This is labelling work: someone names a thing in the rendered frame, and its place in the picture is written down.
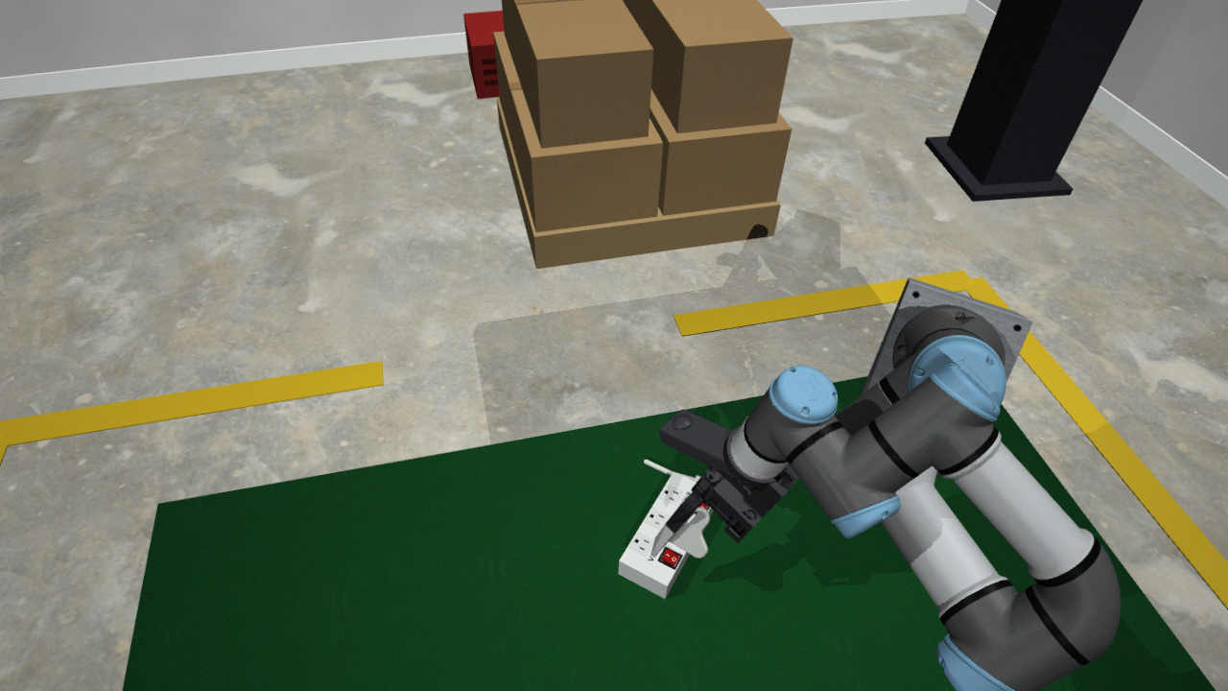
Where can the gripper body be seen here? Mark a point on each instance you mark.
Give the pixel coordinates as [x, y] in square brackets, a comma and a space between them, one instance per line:
[738, 501]

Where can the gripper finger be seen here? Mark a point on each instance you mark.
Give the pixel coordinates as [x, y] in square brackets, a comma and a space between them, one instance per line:
[686, 535]

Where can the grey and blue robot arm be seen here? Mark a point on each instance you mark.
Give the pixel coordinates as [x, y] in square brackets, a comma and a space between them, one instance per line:
[934, 411]

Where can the white power strip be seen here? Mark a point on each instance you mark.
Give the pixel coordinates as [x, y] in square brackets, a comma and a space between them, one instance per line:
[657, 574]

